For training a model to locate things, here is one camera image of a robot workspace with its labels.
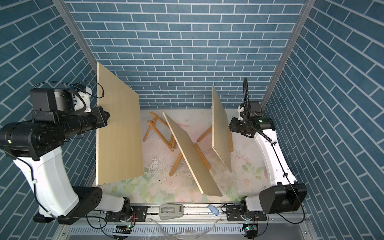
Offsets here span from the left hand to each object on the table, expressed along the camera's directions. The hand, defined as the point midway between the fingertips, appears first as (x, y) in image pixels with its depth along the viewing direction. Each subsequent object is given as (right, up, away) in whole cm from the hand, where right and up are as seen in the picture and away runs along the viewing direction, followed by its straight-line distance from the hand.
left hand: (114, 112), depth 55 cm
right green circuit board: (+57, -55, +18) cm, 81 cm away
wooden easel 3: (+39, -8, +36) cm, 54 cm away
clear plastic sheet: (+30, -56, +15) cm, 65 cm away
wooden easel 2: (+24, -17, +6) cm, 30 cm away
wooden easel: (+14, -18, +39) cm, 45 cm away
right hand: (+50, -6, +24) cm, 55 cm away
